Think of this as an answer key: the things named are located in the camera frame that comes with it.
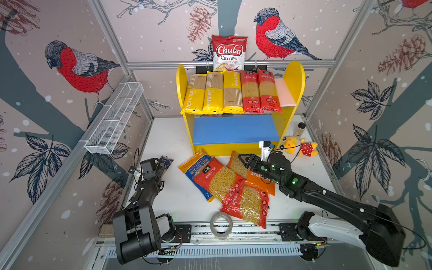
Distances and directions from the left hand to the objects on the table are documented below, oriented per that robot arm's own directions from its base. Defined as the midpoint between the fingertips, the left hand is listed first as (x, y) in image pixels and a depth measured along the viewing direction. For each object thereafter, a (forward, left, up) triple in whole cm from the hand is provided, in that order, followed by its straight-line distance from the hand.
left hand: (153, 171), depth 88 cm
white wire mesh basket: (+17, +15, +26) cm, 35 cm away
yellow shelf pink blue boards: (+18, -48, +10) cm, 52 cm away
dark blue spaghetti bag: (+8, -5, -3) cm, 9 cm away
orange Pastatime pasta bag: (-13, -53, +16) cm, 57 cm away
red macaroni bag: (-5, -35, +2) cm, 35 cm away
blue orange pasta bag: (+4, -20, -1) cm, 21 cm away
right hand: (-3, -44, +16) cm, 47 cm away
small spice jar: (+28, -88, +4) cm, 92 cm away
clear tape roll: (-30, -37, -1) cm, 47 cm away
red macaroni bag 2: (-15, -46, -1) cm, 49 cm away
